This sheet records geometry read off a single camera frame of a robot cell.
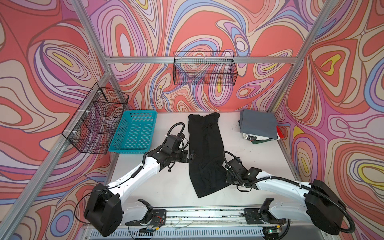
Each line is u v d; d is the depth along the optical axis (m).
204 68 0.96
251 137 0.98
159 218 0.72
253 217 0.74
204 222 0.73
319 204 0.42
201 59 0.88
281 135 1.02
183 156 0.72
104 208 0.39
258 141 0.99
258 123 1.10
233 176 0.66
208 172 0.88
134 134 1.08
